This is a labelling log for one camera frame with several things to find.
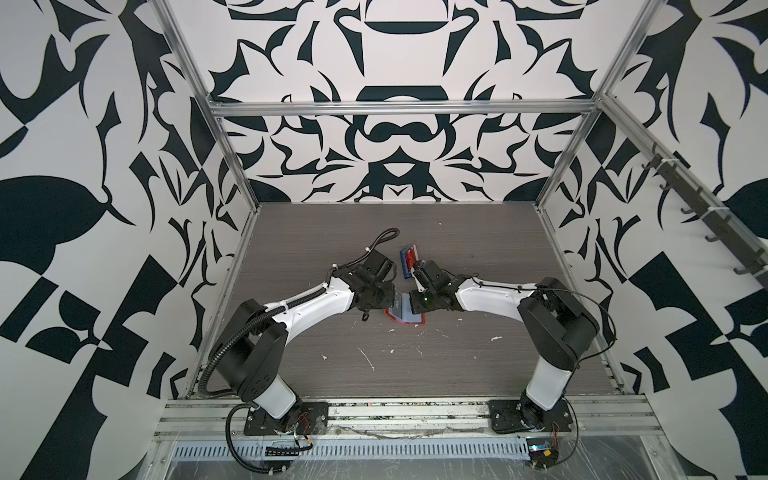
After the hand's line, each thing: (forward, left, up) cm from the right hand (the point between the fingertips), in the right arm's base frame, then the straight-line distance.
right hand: (414, 300), depth 93 cm
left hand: (-2, +7, +8) cm, 10 cm away
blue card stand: (+16, +3, -1) cm, 17 cm away
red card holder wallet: (-3, +4, 0) cm, 5 cm away
